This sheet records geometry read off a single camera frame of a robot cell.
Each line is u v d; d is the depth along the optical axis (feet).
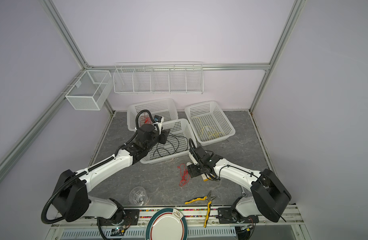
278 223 1.37
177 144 3.27
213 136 3.44
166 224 2.36
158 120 2.31
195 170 2.48
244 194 2.65
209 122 3.69
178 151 3.18
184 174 2.85
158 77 3.27
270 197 1.38
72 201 1.36
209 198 2.58
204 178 2.83
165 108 3.93
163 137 2.41
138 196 2.63
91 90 3.26
